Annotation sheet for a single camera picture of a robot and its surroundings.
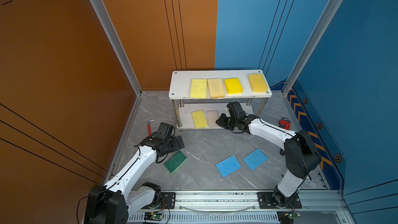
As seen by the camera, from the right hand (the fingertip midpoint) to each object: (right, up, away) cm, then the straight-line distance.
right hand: (216, 121), depth 90 cm
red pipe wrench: (+46, -2, +10) cm, 47 cm away
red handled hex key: (-43, -6, +12) cm, 45 cm away
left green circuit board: (-31, -42, -19) cm, 55 cm away
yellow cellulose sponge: (-10, +1, +5) cm, 11 cm away
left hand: (-22, -11, -5) cm, 25 cm away
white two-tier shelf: (-19, +15, -17) cm, 29 cm away
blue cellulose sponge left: (+6, -23, -7) cm, 25 cm away
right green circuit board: (+31, -42, -20) cm, 55 cm away
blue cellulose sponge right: (+21, -20, -5) cm, 30 cm away
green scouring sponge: (-23, -22, -5) cm, 32 cm away
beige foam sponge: (-2, +2, +7) cm, 7 cm away
